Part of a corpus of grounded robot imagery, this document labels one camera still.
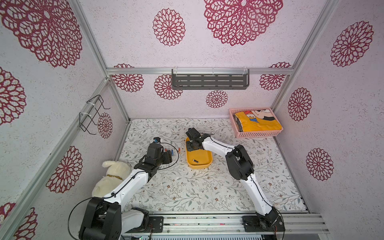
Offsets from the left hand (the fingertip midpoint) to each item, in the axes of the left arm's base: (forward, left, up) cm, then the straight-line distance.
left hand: (166, 153), depth 88 cm
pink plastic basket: (+28, -57, -3) cm, 63 cm away
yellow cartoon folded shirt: (+29, -61, -4) cm, 67 cm away
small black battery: (+1, -17, -10) cm, 20 cm away
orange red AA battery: (+9, -6, -12) cm, 16 cm away
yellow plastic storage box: (+4, -23, -12) cm, 26 cm away
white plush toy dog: (-11, +27, -1) cm, 29 cm away
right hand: (+13, -12, -10) cm, 21 cm away
